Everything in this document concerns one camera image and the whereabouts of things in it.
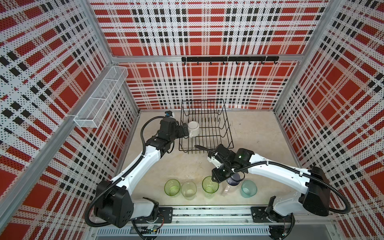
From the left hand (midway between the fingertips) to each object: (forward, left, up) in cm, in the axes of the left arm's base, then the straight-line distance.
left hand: (180, 128), depth 83 cm
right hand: (-26, -19, -9) cm, 33 cm away
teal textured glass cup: (-27, -38, -21) cm, 51 cm away
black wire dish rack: (+17, -17, -18) cm, 30 cm away
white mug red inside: (+8, -7, -11) cm, 15 cm away
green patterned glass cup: (-26, -16, -19) cm, 36 cm away
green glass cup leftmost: (-25, +5, -21) cm, 33 cm away
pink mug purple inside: (-27, -27, -11) cm, 40 cm away
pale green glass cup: (-27, -4, -21) cm, 34 cm away
